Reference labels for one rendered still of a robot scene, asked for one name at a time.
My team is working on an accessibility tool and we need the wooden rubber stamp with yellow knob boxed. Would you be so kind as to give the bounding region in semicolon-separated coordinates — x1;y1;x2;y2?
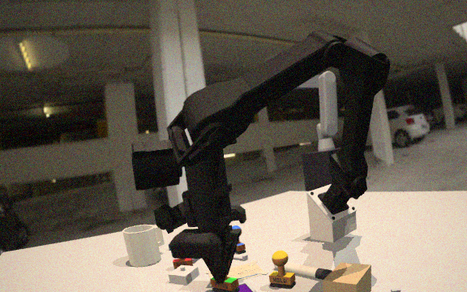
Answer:
269;251;296;289

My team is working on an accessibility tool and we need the wooden stamp with green knob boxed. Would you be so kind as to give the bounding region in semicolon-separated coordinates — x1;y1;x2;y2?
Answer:
210;273;240;292

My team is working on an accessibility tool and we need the cream paper card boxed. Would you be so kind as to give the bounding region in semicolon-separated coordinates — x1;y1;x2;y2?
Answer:
206;261;268;281

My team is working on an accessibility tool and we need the rubber stamp with red knob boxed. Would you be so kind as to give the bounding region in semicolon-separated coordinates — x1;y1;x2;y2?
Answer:
173;258;194;269

